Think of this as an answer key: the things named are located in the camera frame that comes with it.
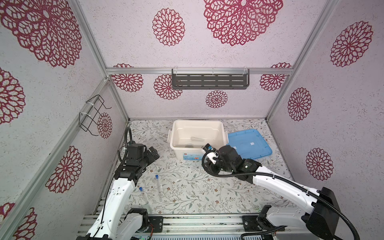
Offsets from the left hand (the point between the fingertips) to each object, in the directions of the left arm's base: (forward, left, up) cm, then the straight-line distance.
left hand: (150, 157), depth 81 cm
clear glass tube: (+23, -24, -14) cm, 36 cm away
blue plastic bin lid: (+19, -64, -16) cm, 69 cm away
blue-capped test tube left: (-18, +3, -16) cm, 24 cm away
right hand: (-4, -29, +3) cm, 29 cm away
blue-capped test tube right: (-12, -3, -15) cm, 20 cm away
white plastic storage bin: (+24, -20, -14) cm, 34 cm away
